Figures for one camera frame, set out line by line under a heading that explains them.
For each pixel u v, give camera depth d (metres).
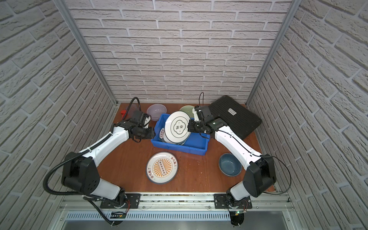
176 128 0.85
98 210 0.70
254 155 0.44
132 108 0.71
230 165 0.85
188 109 1.11
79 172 0.43
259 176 0.41
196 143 0.95
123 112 1.10
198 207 0.74
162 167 0.85
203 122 0.61
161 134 0.97
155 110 1.10
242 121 1.01
